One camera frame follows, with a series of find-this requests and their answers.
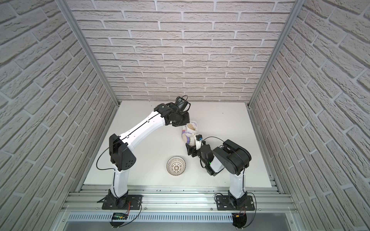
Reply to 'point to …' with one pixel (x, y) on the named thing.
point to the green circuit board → (119, 216)
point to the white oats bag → (189, 132)
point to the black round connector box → (239, 220)
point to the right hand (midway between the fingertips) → (188, 143)
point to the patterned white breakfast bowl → (176, 165)
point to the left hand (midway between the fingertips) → (188, 117)
